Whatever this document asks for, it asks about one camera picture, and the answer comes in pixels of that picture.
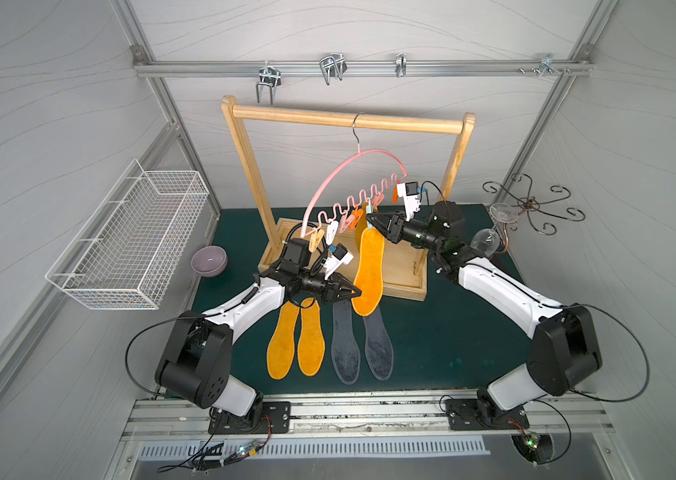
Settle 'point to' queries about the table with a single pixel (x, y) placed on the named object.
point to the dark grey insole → (379, 351)
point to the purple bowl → (209, 261)
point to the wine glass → (486, 242)
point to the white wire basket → (126, 254)
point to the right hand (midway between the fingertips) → (368, 214)
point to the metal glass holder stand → (501, 196)
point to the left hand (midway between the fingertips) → (358, 295)
